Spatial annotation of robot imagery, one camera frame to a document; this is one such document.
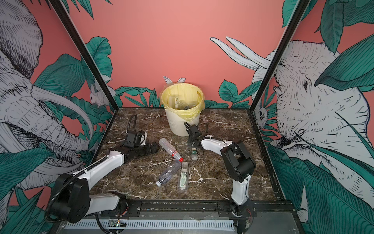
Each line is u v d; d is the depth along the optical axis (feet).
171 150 3.02
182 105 3.35
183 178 2.61
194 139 2.40
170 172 2.86
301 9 2.29
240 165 1.62
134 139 2.22
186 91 3.28
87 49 2.87
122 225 2.32
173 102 3.31
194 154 2.98
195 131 2.51
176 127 3.14
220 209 2.40
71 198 1.34
